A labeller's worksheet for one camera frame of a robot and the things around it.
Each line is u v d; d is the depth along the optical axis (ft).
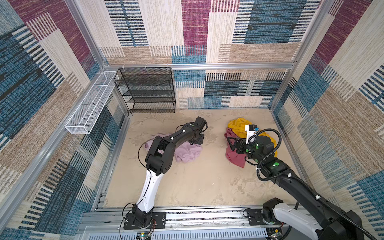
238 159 3.02
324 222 1.37
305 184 1.60
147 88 3.55
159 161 1.89
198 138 2.89
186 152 3.07
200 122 2.72
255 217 2.40
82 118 2.34
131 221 2.39
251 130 2.25
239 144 2.23
